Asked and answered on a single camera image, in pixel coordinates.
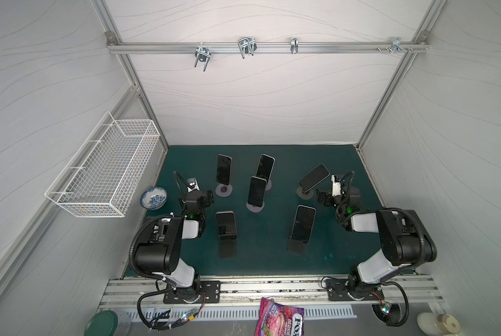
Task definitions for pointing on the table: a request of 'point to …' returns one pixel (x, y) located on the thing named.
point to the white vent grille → (238, 313)
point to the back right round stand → (303, 194)
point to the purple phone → (226, 222)
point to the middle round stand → (255, 208)
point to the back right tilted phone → (314, 178)
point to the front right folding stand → (295, 246)
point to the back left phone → (224, 169)
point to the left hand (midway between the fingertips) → (194, 190)
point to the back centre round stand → (269, 185)
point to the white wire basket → (102, 177)
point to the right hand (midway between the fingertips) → (329, 187)
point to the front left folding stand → (227, 246)
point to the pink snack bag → (275, 319)
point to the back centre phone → (265, 167)
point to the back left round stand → (223, 190)
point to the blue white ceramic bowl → (153, 198)
